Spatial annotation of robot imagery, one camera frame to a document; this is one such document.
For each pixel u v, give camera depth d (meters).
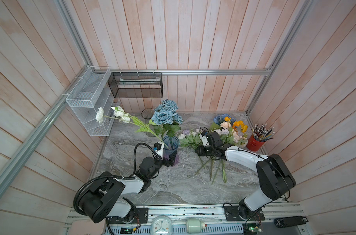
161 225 0.69
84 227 0.70
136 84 1.04
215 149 0.71
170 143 0.82
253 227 0.71
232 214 0.73
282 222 0.68
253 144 0.93
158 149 0.70
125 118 0.67
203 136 0.85
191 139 0.95
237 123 0.95
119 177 0.50
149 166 0.64
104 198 0.43
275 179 0.45
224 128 0.98
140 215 0.73
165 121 0.64
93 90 0.73
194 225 0.64
